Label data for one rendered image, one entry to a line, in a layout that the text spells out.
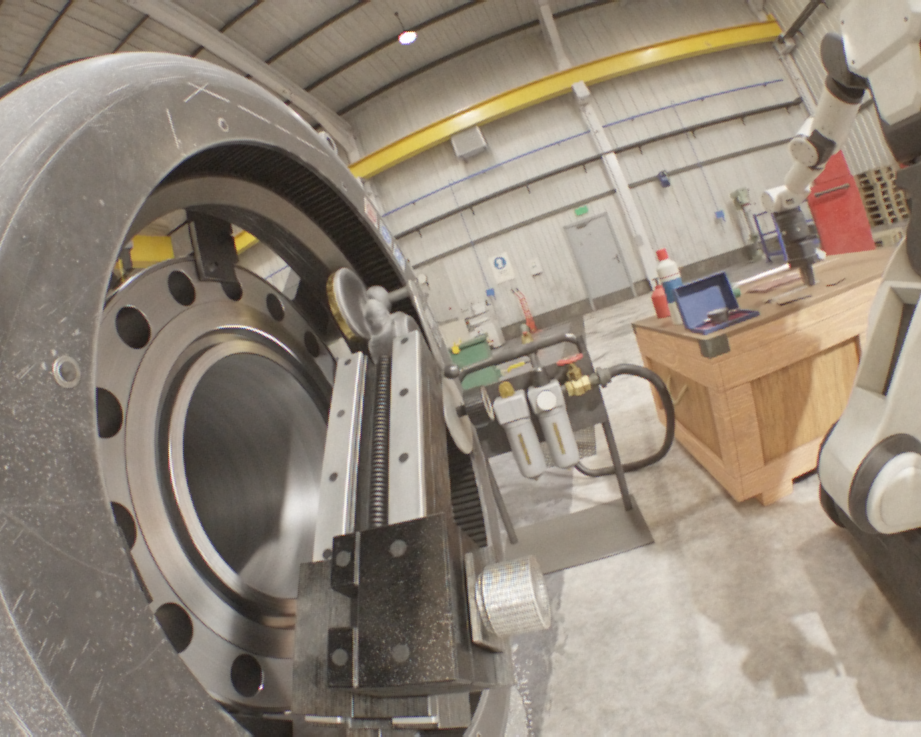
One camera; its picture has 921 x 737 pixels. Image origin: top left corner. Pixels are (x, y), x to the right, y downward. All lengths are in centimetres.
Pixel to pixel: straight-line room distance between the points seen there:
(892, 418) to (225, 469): 90
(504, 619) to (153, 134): 31
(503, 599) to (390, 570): 6
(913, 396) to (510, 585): 58
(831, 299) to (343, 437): 112
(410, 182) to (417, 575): 1198
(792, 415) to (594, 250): 997
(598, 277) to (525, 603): 1077
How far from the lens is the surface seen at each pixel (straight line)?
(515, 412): 114
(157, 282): 41
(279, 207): 49
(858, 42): 86
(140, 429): 34
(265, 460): 61
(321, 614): 35
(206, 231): 48
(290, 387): 53
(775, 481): 123
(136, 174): 24
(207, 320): 43
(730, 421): 111
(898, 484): 65
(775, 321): 113
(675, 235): 1136
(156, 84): 30
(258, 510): 63
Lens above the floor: 67
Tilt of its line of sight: 5 degrees down
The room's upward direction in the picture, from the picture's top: 20 degrees counter-clockwise
